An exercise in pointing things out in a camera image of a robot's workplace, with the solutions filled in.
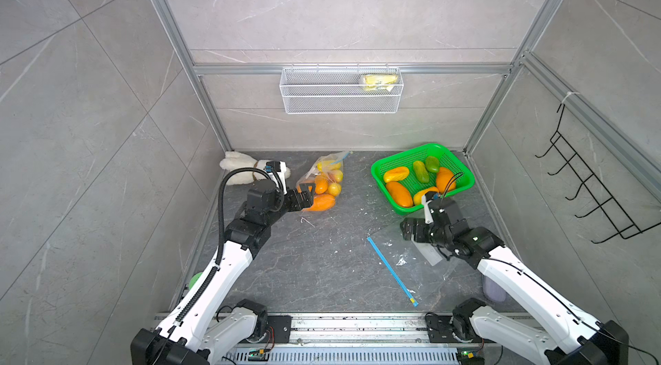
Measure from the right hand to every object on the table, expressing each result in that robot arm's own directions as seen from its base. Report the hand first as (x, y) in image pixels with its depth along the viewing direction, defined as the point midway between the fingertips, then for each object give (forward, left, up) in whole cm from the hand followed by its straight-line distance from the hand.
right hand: (415, 224), depth 80 cm
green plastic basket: (+28, -3, -13) cm, 31 cm away
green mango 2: (+30, -11, -10) cm, 34 cm away
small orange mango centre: (+18, +30, -2) cm, 36 cm away
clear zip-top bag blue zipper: (+22, +28, -1) cm, 36 cm away
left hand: (+8, +34, +13) cm, 38 cm away
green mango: (+33, -16, -8) cm, 37 cm away
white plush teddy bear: (+32, +66, -2) cm, 73 cm away
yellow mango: (+25, +27, 0) cm, 37 cm away
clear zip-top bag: (-10, +3, -15) cm, 18 cm away
